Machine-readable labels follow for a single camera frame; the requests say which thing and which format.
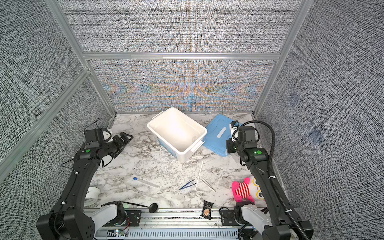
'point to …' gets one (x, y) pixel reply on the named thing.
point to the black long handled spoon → (153, 207)
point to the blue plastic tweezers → (184, 185)
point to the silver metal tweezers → (209, 186)
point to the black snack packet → (206, 211)
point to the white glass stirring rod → (196, 186)
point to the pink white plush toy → (249, 190)
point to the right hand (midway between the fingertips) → (231, 138)
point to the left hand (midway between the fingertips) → (129, 140)
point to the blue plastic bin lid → (218, 131)
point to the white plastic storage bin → (176, 133)
